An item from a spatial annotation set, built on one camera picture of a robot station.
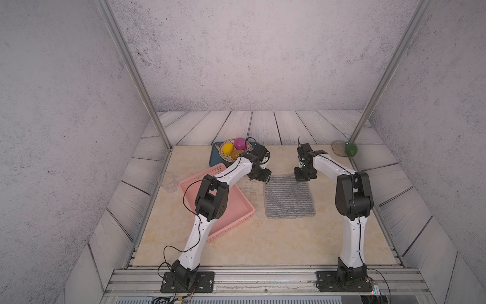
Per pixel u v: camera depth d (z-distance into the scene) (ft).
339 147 3.91
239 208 3.08
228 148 3.76
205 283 2.39
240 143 3.64
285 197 3.22
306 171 2.83
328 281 2.37
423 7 2.29
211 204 1.98
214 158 3.76
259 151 2.71
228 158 3.76
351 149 3.82
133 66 2.82
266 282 2.44
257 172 2.91
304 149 2.78
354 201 1.84
